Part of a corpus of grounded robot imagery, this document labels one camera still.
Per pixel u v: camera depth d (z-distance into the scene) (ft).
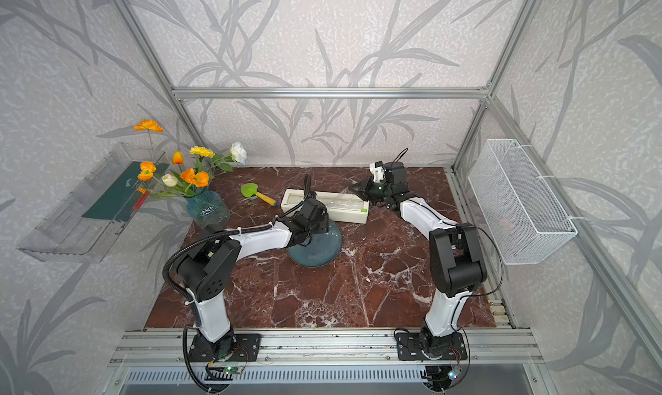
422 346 2.18
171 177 2.53
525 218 1.99
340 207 3.10
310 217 2.44
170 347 2.47
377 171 2.83
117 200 2.21
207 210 3.00
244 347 2.38
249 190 3.60
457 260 1.60
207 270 1.59
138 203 2.23
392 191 2.41
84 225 2.11
